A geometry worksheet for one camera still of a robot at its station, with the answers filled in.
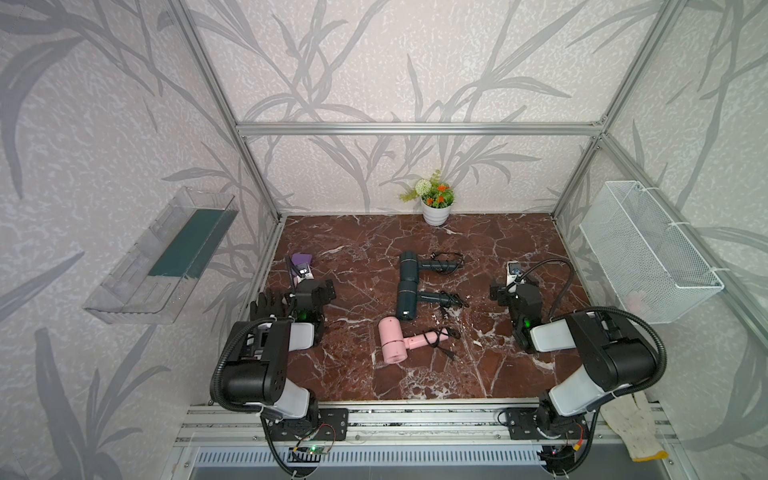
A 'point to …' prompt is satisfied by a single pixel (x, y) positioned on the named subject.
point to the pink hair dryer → (394, 344)
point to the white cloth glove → (632, 418)
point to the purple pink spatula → (300, 258)
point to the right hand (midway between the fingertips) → (511, 274)
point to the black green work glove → (266, 306)
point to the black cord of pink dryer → (444, 331)
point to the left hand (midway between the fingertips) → (310, 281)
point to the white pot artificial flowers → (435, 198)
